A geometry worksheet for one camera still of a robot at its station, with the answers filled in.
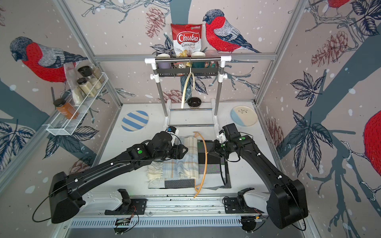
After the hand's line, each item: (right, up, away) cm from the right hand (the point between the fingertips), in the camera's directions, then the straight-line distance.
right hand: (208, 150), depth 79 cm
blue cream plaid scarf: (-13, -9, +2) cm, 16 cm away
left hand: (-12, +3, -6) cm, 14 cm away
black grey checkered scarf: (+3, -14, +3) cm, 15 cm away
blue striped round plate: (-53, +15, +31) cm, 64 cm away
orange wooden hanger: (-6, -20, -1) cm, 21 cm away
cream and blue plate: (+31, +18, +34) cm, 49 cm away
